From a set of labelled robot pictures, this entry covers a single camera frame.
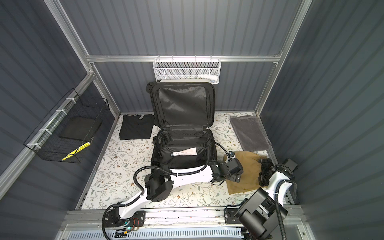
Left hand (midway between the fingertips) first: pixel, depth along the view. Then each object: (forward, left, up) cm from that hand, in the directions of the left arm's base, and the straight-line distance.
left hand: (235, 173), depth 84 cm
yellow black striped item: (+7, +77, +21) cm, 80 cm away
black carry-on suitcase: (+35, +28, +15) cm, 47 cm away
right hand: (0, -14, +3) cm, 15 cm away
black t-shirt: (+42, +65, -5) cm, 78 cm away
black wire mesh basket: (+17, +85, +24) cm, 90 cm away
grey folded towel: (+29, -18, -2) cm, 34 cm away
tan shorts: (-4, -7, -2) cm, 9 cm away
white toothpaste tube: (+17, +25, -2) cm, 30 cm away
